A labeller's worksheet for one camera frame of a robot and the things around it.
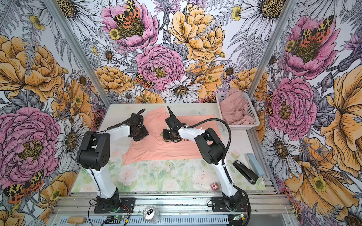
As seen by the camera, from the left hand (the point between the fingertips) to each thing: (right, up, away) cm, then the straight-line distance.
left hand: (145, 137), depth 100 cm
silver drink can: (+13, -27, -39) cm, 49 cm away
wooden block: (-25, -36, -30) cm, 53 cm away
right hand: (+14, -1, -1) cm, 14 cm away
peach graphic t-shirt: (+6, -6, -5) cm, 10 cm away
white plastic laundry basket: (+77, +20, +8) cm, 80 cm away
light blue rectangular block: (+68, -14, -17) cm, 71 cm away
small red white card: (+43, -22, -24) cm, 54 cm away
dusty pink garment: (+66, +21, +11) cm, 70 cm away
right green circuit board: (+54, -36, -28) cm, 71 cm away
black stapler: (+64, -19, -17) cm, 69 cm away
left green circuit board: (-6, -35, -29) cm, 46 cm away
